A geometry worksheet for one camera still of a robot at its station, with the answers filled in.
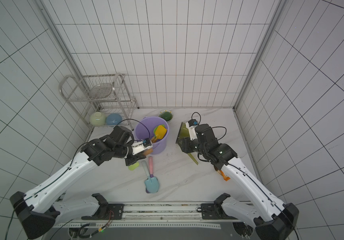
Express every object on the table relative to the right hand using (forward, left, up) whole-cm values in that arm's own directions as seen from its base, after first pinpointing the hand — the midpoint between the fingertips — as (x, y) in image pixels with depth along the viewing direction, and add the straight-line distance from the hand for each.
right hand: (176, 142), depth 72 cm
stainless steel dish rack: (+40, +57, -11) cm, 71 cm away
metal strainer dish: (+34, +51, +3) cm, 61 cm away
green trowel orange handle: (+13, +17, -20) cm, 29 cm away
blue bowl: (+25, +46, -15) cm, 54 cm away
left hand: (-7, +18, -4) cm, 20 cm away
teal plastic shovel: (-14, +13, -23) cm, 30 cm away
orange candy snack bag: (-8, -28, -22) cm, 36 cm away
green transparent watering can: (+19, -4, -18) cm, 26 cm away
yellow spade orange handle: (+16, +11, -16) cm, 25 cm away
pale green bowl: (+24, +56, -13) cm, 62 cm away
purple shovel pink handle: (-5, +15, -20) cm, 26 cm away
